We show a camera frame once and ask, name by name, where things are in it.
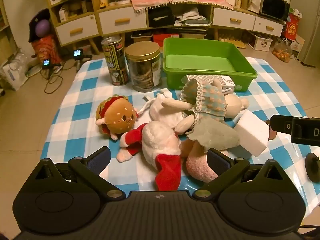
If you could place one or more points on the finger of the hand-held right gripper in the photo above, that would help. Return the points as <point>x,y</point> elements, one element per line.
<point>282,125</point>

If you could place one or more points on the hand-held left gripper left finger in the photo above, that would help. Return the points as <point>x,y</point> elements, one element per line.
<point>98,160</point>

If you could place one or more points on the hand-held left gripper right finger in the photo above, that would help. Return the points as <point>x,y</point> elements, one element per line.
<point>219,162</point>

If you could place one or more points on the pink fuzzy plush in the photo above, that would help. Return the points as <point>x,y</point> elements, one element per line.
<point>197,166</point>

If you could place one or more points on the grey cloth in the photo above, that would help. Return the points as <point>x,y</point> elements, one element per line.
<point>215,135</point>

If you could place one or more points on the white sponge block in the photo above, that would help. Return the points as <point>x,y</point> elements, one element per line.
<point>252,130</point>

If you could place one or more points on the burger plush toy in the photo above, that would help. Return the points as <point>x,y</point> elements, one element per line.
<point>118,117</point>

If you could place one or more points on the white plush red santa outfit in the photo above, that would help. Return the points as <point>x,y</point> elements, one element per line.
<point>157,140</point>

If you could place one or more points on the rabbit doll knit dress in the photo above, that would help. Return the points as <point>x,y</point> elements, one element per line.
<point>212,100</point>

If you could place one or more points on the green plastic bin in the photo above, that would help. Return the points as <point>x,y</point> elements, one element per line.
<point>200,62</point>

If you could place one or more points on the brown round powder puff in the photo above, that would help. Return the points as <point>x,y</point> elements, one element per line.
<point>312,167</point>
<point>272,135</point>

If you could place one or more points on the blue white checked tablecloth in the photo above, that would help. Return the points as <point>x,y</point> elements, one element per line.
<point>82,110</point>

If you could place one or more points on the white milk carton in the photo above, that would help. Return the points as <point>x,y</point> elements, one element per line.
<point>225,81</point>

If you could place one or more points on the bag of oranges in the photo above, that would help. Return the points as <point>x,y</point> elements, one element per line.
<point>282,51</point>

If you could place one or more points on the red gift bag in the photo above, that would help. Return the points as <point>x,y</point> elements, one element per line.
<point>292,27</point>

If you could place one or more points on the printed tin can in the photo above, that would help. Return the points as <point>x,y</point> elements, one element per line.
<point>115,62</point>

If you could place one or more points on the egg tray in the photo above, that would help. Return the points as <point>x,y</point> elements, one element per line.
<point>231,39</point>

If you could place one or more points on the clear jar gold lid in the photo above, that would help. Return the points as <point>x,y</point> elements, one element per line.
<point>143,67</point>

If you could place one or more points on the microwave oven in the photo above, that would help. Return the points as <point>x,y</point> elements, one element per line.
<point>273,5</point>

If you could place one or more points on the white plastic bag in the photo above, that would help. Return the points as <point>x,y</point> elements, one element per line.
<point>12,72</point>

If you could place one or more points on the red orange bag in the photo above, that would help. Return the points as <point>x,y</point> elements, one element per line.
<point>46,48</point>

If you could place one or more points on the pile of folded clothes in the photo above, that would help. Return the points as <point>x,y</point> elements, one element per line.
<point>192,17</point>

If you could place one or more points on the purple ball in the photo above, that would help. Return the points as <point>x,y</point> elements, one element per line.
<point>42,27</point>

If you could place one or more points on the wooden cabinet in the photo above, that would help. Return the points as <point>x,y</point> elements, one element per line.
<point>82,7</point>

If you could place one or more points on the black box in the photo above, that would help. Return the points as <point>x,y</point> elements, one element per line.
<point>160,16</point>

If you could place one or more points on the pink cloth runner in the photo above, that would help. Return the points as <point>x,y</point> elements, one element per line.
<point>180,0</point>

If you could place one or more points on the small camera on tripod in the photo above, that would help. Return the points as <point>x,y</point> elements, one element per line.
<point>78,53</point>
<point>46,63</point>

